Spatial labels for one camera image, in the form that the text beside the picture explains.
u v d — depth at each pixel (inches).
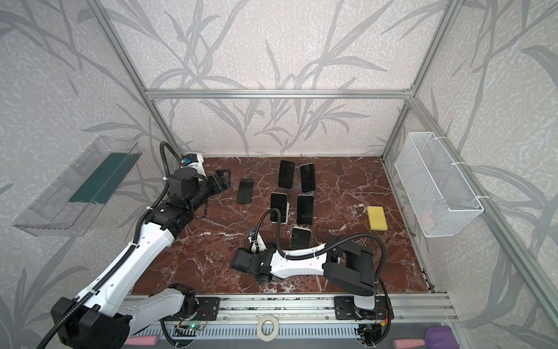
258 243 28.1
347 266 17.9
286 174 40.1
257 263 24.6
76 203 25.3
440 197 24.3
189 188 21.8
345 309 28.8
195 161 25.3
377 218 38.0
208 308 28.9
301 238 35.6
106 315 15.4
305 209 41.3
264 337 26.8
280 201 34.8
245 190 42.6
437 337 26.7
